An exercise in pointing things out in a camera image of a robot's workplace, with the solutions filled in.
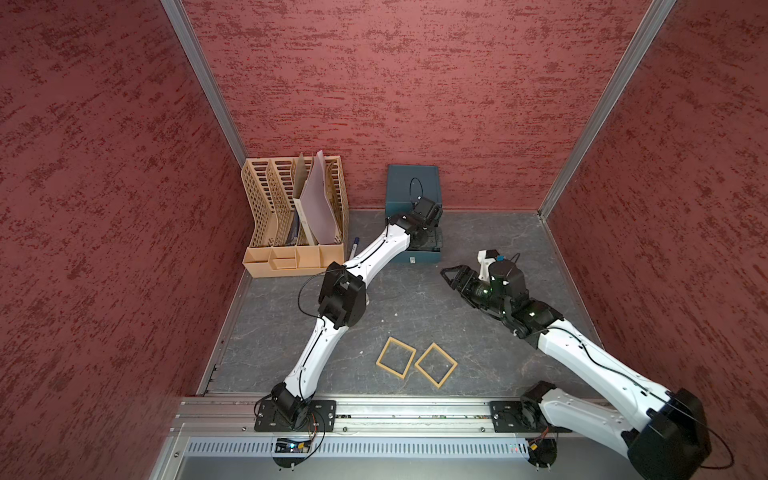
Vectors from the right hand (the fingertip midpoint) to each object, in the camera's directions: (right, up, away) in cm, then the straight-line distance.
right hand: (444, 283), depth 78 cm
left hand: (-3, +10, +19) cm, 21 cm away
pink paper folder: (-37, +23, +13) cm, 46 cm away
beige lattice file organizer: (-43, +19, +9) cm, 47 cm away
